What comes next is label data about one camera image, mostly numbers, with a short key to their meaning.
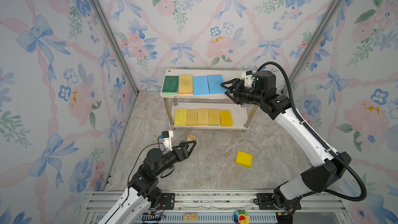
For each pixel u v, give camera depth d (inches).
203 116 37.3
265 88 21.0
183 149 24.6
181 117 37.7
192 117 37.6
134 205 20.4
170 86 28.6
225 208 28.8
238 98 25.3
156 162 21.6
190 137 37.5
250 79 25.6
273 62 22.2
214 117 37.5
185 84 28.9
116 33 35.0
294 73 42.8
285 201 24.8
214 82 29.8
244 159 33.9
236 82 24.4
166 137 26.1
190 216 27.2
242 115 39.1
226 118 38.1
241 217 27.1
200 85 29.0
